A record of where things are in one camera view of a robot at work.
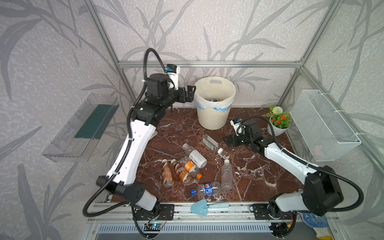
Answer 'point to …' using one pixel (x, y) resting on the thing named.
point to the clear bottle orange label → (190, 167)
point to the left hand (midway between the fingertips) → (188, 81)
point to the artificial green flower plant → (279, 119)
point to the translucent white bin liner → (214, 92)
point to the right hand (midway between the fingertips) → (229, 131)
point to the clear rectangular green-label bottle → (211, 143)
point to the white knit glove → (154, 135)
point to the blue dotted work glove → (319, 224)
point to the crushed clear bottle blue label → (206, 189)
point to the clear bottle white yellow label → (195, 156)
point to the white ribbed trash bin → (211, 119)
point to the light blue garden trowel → (200, 206)
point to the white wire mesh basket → (324, 133)
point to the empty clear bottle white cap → (226, 180)
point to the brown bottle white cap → (168, 178)
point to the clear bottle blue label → (214, 100)
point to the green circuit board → (154, 227)
